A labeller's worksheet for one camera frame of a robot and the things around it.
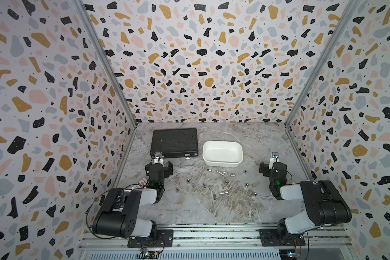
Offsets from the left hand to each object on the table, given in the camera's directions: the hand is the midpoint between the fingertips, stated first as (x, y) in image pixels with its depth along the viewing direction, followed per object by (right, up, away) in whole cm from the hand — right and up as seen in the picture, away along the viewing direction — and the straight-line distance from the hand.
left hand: (161, 162), depth 92 cm
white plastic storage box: (+36, +3, +15) cm, 39 cm away
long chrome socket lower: (+35, -16, -4) cm, 39 cm away
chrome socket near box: (+27, -6, +5) cm, 28 cm away
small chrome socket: (+37, -7, +3) cm, 37 cm away
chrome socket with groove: (+41, -8, +3) cm, 42 cm away
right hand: (+64, 0, +2) cm, 65 cm away
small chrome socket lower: (+30, -18, -4) cm, 35 cm away
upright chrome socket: (+37, -12, 0) cm, 39 cm away
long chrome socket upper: (+34, -7, +4) cm, 35 cm away
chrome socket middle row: (+18, -13, -2) cm, 22 cm away
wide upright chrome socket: (+48, -12, -2) cm, 50 cm away
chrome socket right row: (+24, -13, -2) cm, 28 cm away
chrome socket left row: (+15, -10, -2) cm, 18 cm away
